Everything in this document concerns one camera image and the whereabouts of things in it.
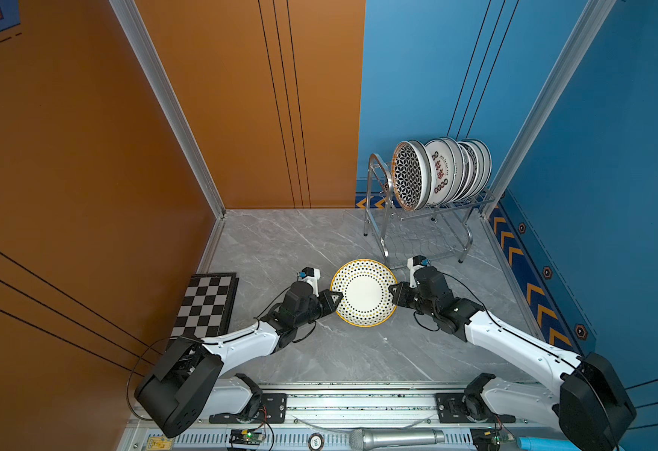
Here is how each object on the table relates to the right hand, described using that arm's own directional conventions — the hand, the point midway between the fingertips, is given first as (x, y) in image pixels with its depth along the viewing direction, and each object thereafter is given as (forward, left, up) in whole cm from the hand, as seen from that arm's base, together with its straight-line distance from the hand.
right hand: (389, 288), depth 83 cm
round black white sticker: (-36, +21, -13) cm, 44 cm away
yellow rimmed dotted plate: (-3, +7, -2) cm, 8 cm away
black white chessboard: (-2, +58, -8) cm, 58 cm away
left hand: (-1, +13, -1) cm, 13 cm away
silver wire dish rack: (+31, -11, -11) cm, 35 cm away
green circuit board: (-36, +39, -13) cm, 55 cm away
